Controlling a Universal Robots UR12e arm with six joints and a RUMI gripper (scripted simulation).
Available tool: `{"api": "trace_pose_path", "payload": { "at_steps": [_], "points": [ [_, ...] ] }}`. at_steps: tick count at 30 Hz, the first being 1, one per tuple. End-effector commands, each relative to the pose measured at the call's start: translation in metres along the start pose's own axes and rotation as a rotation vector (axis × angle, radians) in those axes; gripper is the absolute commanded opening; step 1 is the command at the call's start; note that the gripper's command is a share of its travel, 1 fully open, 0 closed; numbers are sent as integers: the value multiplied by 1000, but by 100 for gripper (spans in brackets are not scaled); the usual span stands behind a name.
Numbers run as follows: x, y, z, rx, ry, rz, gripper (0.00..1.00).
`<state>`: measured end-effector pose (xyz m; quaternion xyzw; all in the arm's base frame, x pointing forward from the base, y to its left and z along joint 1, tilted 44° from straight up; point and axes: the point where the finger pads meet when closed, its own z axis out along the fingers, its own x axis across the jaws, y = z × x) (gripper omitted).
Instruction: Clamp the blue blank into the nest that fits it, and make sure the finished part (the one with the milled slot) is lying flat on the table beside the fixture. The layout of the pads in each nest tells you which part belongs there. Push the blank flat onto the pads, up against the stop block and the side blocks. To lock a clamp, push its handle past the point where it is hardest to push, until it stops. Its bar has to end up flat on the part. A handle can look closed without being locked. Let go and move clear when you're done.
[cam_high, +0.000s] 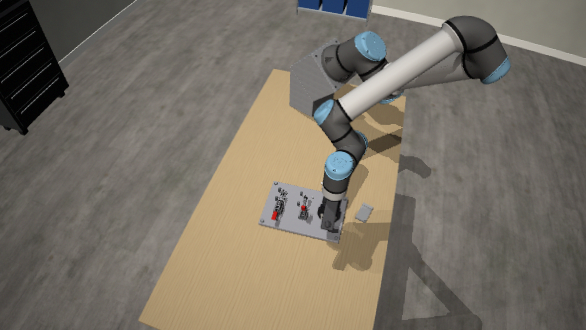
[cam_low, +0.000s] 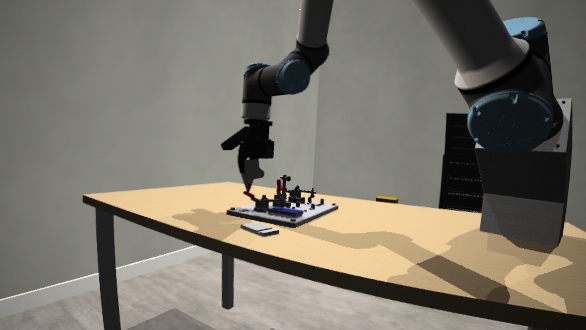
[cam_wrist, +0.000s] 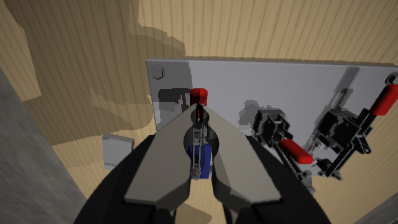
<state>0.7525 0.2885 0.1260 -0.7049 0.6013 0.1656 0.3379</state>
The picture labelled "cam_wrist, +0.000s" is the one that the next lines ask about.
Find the grey metal fixture plate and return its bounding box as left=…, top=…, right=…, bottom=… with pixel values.
left=146, top=58, right=398, bottom=163

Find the dark blue rectangular block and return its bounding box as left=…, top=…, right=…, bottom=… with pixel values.
left=186, top=141, right=212, bottom=179

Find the red-handled toggle clamp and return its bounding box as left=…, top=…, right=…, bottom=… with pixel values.
left=190, top=88, right=208, bottom=181

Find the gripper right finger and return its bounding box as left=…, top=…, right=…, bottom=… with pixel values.
left=199, top=103, right=331, bottom=224

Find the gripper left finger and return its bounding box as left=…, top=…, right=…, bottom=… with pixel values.
left=73, top=103, right=199, bottom=224

